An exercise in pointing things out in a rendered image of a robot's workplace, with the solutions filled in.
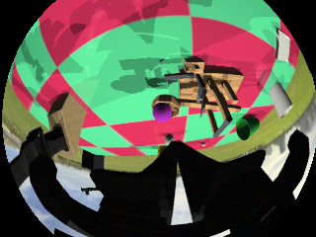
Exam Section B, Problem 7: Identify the green cup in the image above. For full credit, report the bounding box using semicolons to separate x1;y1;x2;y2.
236;118;260;141

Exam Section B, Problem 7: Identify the yellow open cup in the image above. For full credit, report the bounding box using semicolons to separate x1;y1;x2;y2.
157;145;167;158

